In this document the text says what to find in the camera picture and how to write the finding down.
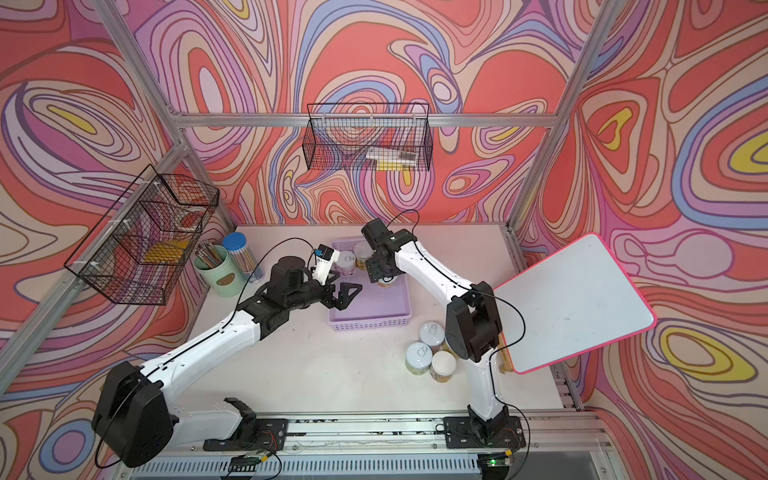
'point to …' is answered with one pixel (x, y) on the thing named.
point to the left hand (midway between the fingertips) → (352, 282)
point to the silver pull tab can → (433, 335)
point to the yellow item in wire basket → (166, 252)
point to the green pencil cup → (226, 278)
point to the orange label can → (387, 284)
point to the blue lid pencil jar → (238, 247)
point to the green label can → (418, 358)
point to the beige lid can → (442, 366)
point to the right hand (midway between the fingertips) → (389, 277)
